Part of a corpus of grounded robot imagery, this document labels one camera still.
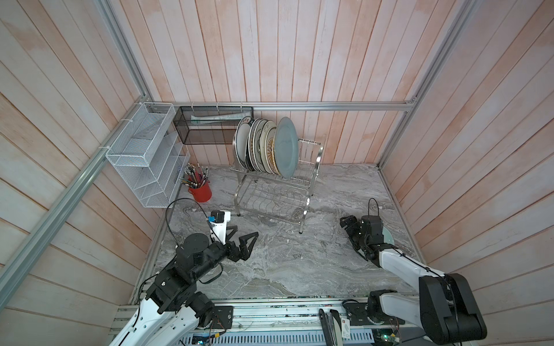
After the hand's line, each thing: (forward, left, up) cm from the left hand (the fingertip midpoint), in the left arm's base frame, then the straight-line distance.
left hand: (247, 236), depth 66 cm
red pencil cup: (+31, +26, -20) cm, 45 cm away
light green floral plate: (+12, -58, -24) cm, 64 cm away
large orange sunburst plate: (+23, -1, +10) cm, 25 cm away
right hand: (+16, -39, -20) cm, 47 cm away
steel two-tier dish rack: (+33, -2, -22) cm, 40 cm away
